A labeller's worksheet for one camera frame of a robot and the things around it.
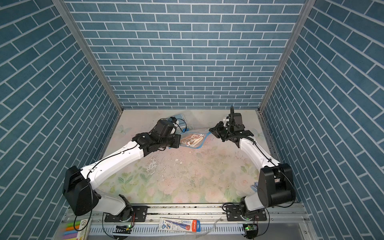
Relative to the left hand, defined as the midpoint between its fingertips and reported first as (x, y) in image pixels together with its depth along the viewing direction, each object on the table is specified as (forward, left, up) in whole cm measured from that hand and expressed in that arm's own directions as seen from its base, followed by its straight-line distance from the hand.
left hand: (184, 139), depth 80 cm
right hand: (+7, -14, 0) cm, 16 cm away
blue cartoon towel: (+3, +2, +15) cm, 15 cm away
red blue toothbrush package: (-36, +1, -18) cm, 40 cm away
